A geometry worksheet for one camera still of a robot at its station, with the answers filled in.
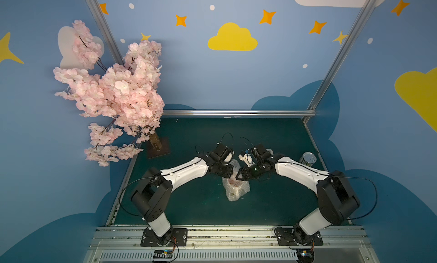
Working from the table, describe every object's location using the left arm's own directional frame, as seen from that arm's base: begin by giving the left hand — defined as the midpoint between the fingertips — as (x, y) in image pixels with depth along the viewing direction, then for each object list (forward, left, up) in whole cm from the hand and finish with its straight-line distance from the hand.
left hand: (232, 171), depth 87 cm
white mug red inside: (-9, 0, 0) cm, 9 cm away
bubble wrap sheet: (+2, -2, +1) cm, 3 cm away
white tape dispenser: (+1, -6, +11) cm, 13 cm away
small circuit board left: (-35, +31, -10) cm, 48 cm away
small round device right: (-34, -32, -11) cm, 48 cm away
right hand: (-1, -5, -1) cm, 6 cm away
